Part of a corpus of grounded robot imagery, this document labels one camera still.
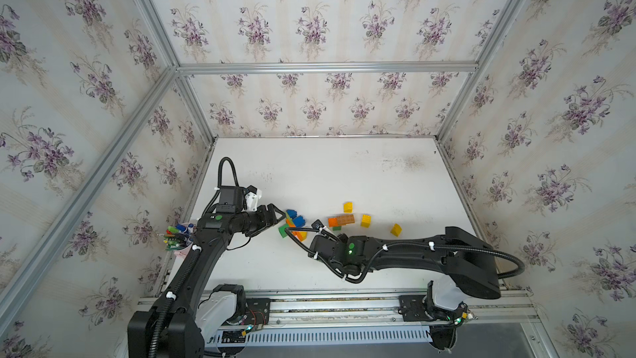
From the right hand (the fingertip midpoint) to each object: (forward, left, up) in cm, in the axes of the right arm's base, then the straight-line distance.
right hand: (334, 247), depth 82 cm
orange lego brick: (+9, +1, 0) cm, 9 cm away
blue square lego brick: (+10, +13, -3) cm, 17 cm away
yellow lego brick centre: (+11, -12, -2) cm, 16 cm away
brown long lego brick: (+10, -4, 0) cm, 11 cm away
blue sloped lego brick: (+13, +15, -2) cm, 20 cm away
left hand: (+5, +18, +9) cm, 21 cm away
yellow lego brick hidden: (+8, -23, -2) cm, 24 cm away
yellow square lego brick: (+16, -6, -2) cm, 17 cm away
